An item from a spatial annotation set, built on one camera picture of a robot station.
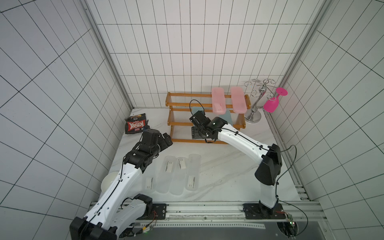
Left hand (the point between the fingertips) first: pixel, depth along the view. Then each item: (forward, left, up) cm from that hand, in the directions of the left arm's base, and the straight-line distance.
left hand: (163, 143), depth 78 cm
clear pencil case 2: (-14, -8, -17) cm, 24 cm away
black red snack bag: (+25, +26, -15) cm, 40 cm away
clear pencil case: (-10, -16, -18) cm, 26 cm away
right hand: (+7, -16, -1) cm, 17 cm away
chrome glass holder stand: (+35, -64, -17) cm, 75 cm away
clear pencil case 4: (-14, +8, -16) cm, 23 cm away
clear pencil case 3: (-10, 0, -18) cm, 21 cm away
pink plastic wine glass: (+31, -69, -2) cm, 76 cm away
